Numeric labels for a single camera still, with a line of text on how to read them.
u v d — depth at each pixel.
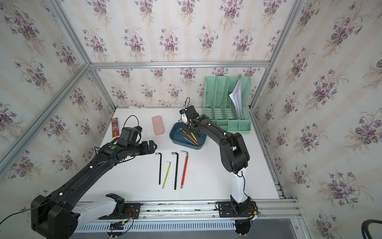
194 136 0.93
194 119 0.70
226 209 0.73
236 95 0.92
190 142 0.98
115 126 1.07
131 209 0.73
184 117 0.86
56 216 0.36
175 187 0.80
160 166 0.88
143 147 0.70
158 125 1.08
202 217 0.72
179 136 1.01
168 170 0.88
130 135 0.61
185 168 0.88
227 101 1.19
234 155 0.52
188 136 1.01
